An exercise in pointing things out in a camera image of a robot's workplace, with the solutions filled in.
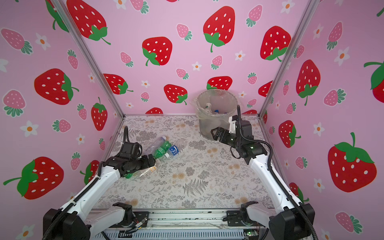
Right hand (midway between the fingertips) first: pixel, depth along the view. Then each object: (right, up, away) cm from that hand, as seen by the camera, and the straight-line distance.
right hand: (216, 132), depth 76 cm
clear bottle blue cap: (+6, +14, +31) cm, 34 cm away
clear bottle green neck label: (-3, +17, +26) cm, 31 cm away
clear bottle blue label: (-26, -13, +18) cm, 34 cm away
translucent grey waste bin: (+2, +17, +27) cm, 32 cm away
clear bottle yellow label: (-38, -23, +11) cm, 45 cm away
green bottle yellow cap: (-34, -13, +18) cm, 40 cm away
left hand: (-38, -17, +7) cm, 42 cm away
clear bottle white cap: (-34, -5, +28) cm, 44 cm away
